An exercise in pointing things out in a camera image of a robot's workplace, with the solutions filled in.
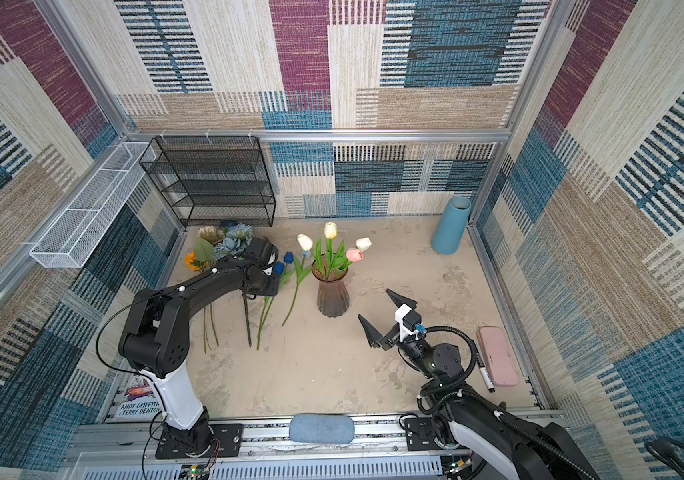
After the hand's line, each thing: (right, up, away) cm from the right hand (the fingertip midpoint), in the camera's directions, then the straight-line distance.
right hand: (374, 304), depth 73 cm
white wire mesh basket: (-70, +17, -2) cm, 73 cm away
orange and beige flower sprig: (-56, +18, +35) cm, 68 cm away
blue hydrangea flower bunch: (-43, +17, +26) cm, 53 cm away
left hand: (-30, +3, +23) cm, 38 cm away
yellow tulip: (-11, +17, +3) cm, 21 cm away
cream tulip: (-17, +15, +2) cm, 23 cm away
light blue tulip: (-23, +5, +32) cm, 39 cm away
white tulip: (-2, +15, +8) cm, 17 cm away
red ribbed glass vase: (-11, -2, +26) cm, 28 cm away
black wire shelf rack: (-55, +38, +38) cm, 77 cm away
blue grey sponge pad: (-9, -30, 0) cm, 31 cm away
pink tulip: (-5, +12, 0) cm, 13 cm away
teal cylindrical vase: (+27, +21, +24) cm, 41 cm away
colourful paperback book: (-60, -26, +6) cm, 66 cm away
